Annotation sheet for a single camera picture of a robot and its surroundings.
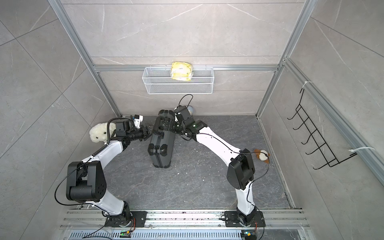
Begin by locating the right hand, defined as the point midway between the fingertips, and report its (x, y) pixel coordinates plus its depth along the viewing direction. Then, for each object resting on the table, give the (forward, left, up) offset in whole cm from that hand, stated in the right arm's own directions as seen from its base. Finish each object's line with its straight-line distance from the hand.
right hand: (167, 126), depth 81 cm
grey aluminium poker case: (-3, +2, -4) cm, 5 cm away
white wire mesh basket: (+37, +10, +5) cm, 39 cm away
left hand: (+3, +7, -6) cm, 10 cm away
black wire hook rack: (-23, -72, +6) cm, 75 cm away
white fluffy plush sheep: (+2, +42, -6) cm, 43 cm away
